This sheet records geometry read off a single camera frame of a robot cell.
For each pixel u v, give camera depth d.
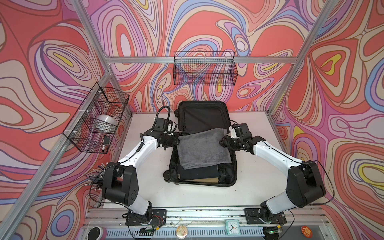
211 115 1.12
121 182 0.44
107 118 0.74
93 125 0.74
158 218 0.72
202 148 0.86
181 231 0.69
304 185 0.43
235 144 0.75
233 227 0.69
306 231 0.69
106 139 0.74
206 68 0.96
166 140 0.73
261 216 0.69
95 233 0.65
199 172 0.83
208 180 0.82
